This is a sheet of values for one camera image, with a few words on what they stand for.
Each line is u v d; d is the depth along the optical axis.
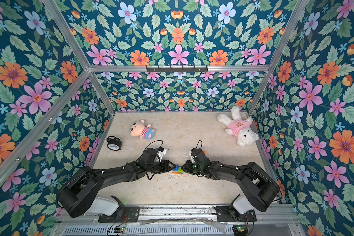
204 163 0.69
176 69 0.93
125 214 0.71
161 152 0.82
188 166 0.77
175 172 0.86
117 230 0.72
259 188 0.44
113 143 0.93
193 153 0.69
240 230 0.71
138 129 0.99
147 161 0.69
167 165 0.78
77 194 0.43
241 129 0.98
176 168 0.84
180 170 0.85
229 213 0.65
